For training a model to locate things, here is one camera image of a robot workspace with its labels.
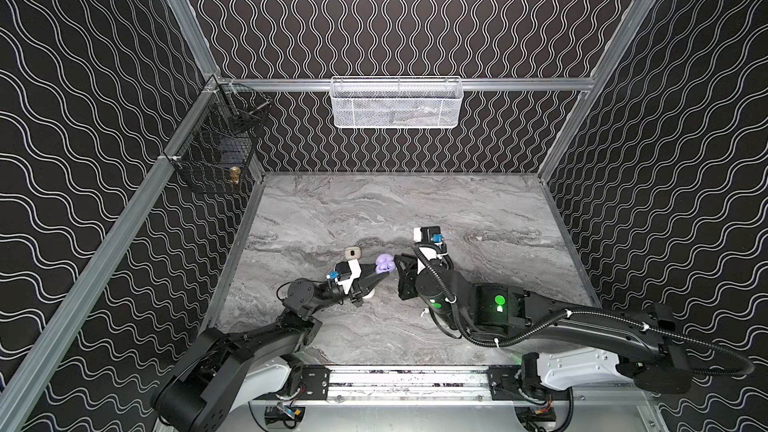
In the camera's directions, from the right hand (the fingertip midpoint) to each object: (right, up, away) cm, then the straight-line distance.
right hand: (393, 261), depth 66 cm
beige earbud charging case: (-12, -3, +30) cm, 33 cm away
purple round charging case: (-2, -1, +3) cm, 4 cm away
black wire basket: (-54, +27, +27) cm, 66 cm away
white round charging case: (-6, -14, +22) cm, 27 cm away
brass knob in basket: (-44, +21, +17) cm, 51 cm away
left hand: (-1, -3, +3) cm, 4 cm away
